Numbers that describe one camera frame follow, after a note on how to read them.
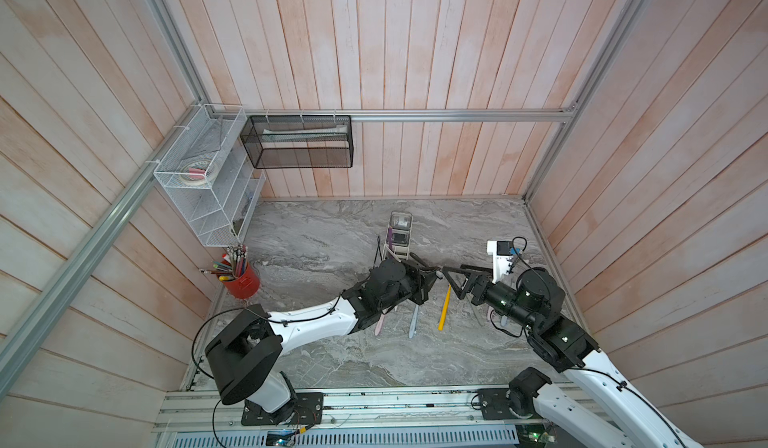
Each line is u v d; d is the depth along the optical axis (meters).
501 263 0.60
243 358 0.43
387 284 0.58
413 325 0.87
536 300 0.51
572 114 0.93
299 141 1.05
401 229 0.99
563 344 0.50
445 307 0.90
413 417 0.73
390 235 0.94
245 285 0.88
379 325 0.87
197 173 0.72
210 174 0.72
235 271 0.86
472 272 0.59
